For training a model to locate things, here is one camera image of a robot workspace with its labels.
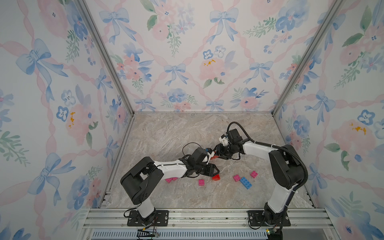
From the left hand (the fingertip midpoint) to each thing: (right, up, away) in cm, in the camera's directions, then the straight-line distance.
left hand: (218, 171), depth 84 cm
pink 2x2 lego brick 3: (-10, -6, 0) cm, 12 cm away
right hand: (-1, +8, +9) cm, 12 cm away
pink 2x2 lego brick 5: (+21, -3, +3) cm, 22 cm away
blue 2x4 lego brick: (+15, -7, -1) cm, 17 cm away
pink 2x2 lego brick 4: (+11, -4, +1) cm, 12 cm away
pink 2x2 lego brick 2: (-28, -6, +1) cm, 29 cm away
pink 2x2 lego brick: (-25, -5, +2) cm, 25 cm away
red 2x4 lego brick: (-3, +8, -2) cm, 9 cm away
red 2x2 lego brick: (-1, -4, -1) cm, 4 cm away
